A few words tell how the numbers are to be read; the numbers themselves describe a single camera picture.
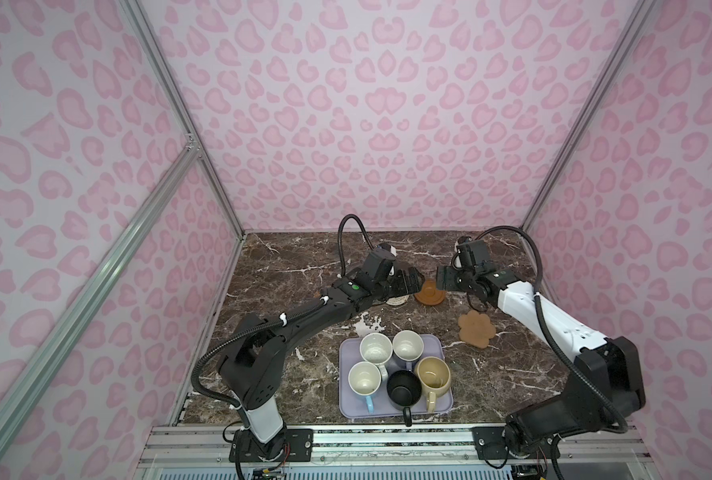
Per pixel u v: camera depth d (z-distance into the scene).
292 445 0.74
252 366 0.45
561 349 0.44
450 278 0.78
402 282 0.73
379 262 0.64
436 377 0.82
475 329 0.93
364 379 0.82
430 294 1.00
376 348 0.87
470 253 0.67
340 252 0.66
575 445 0.73
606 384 0.42
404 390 0.80
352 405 0.77
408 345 0.87
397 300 1.00
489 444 0.74
